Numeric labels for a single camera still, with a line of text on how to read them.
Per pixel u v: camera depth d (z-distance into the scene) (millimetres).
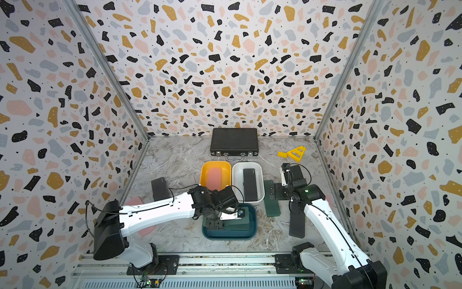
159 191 928
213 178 1028
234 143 1139
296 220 862
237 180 1001
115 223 462
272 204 903
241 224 714
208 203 537
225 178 1003
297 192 542
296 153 1132
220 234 767
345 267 389
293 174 593
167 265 733
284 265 733
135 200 948
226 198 587
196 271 733
